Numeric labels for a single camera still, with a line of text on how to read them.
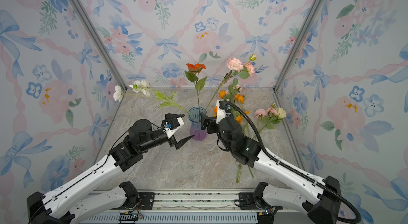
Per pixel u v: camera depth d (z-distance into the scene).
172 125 0.53
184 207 0.73
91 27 0.86
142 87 0.69
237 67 0.69
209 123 0.61
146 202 0.74
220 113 0.59
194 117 0.85
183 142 0.59
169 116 0.62
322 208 0.37
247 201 0.73
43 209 0.39
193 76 0.78
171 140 0.59
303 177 0.42
